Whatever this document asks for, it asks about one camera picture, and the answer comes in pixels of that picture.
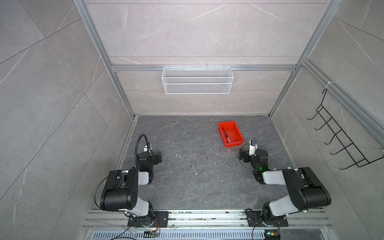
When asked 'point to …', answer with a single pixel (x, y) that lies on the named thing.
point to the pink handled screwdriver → (228, 138)
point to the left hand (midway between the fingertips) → (149, 148)
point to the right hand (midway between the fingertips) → (247, 146)
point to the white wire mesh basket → (197, 80)
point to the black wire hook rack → (348, 146)
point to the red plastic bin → (235, 136)
